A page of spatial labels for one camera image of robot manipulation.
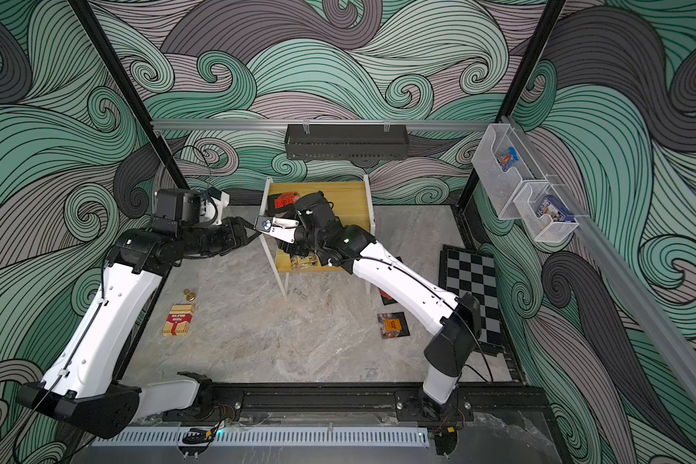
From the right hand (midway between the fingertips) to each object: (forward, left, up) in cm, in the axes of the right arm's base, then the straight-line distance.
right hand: (288, 222), depth 72 cm
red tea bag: (+7, +1, +1) cm, 8 cm away
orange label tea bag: (-14, -29, -33) cm, 46 cm away
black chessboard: (+4, -56, -30) cm, 64 cm away
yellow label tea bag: (-2, -2, -16) cm, 16 cm away
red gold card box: (-13, +38, -30) cm, 50 cm away
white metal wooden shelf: (+8, -16, 0) cm, 18 cm away
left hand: (-5, +7, +3) cm, 9 cm away
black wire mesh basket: (+37, -16, 0) cm, 40 cm away
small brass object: (-5, +36, -30) cm, 48 cm away
